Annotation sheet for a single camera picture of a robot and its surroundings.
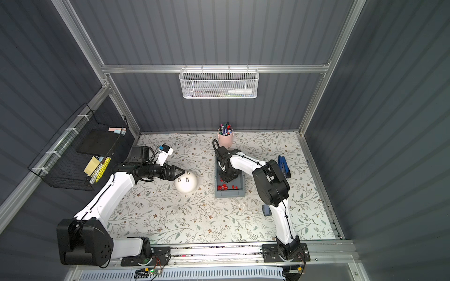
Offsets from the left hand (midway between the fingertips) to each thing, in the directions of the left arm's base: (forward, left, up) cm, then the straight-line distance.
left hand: (177, 170), depth 81 cm
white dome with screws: (-2, -4, -7) cm, 8 cm away
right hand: (+5, -24, -17) cm, 30 cm away
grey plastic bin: (-1, -28, -17) cm, 33 cm away
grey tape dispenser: (-14, -42, -14) cm, 46 cm away
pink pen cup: (+29, -23, -8) cm, 38 cm away
